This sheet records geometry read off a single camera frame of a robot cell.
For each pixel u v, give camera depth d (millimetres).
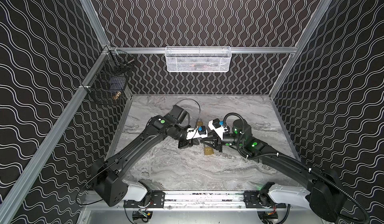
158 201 738
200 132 606
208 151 913
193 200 763
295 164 472
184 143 633
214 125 616
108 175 395
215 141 639
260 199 665
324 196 404
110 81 916
